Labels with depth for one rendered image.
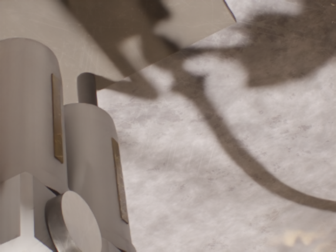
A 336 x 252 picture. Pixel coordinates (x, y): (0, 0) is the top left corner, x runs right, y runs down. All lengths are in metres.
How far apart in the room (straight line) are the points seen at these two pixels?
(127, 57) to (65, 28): 0.10
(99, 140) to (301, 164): 0.60
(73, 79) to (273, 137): 0.34
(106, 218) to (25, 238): 0.14
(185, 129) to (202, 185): 0.14
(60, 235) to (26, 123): 0.11
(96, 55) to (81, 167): 0.34
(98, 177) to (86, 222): 0.12
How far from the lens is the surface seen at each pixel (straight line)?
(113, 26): 0.89
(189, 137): 1.06
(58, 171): 0.51
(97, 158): 0.60
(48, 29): 0.89
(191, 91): 0.99
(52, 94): 0.56
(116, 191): 0.59
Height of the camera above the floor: 0.71
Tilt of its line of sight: 43 degrees down
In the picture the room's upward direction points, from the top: 169 degrees clockwise
